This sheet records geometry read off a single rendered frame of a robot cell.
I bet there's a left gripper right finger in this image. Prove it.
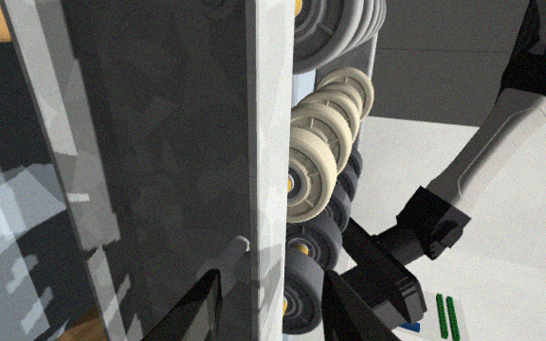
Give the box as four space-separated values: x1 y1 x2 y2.
321 270 402 341

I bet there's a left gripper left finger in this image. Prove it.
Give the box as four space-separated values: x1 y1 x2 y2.
140 269 222 341

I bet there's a cream wheel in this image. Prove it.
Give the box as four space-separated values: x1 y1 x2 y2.
296 88 360 144
286 127 337 223
290 102 352 176
320 81 362 117
315 67 373 121

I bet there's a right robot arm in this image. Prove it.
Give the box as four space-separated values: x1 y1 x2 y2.
349 0 546 313

